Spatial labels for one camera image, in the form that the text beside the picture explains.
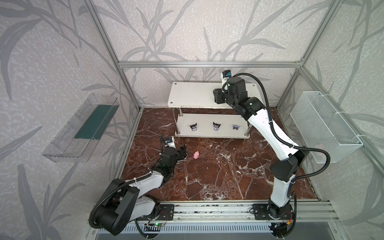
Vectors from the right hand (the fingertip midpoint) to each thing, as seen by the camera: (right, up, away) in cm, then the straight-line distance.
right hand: (219, 85), depth 76 cm
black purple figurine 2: (0, -22, +20) cm, 30 cm away
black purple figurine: (-14, -23, +20) cm, 33 cm away
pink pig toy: (-13, -40, +17) cm, 45 cm away
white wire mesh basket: (+43, -21, -12) cm, 49 cm away
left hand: (-21, -31, +13) cm, 39 cm away
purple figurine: (+13, -23, +20) cm, 33 cm away
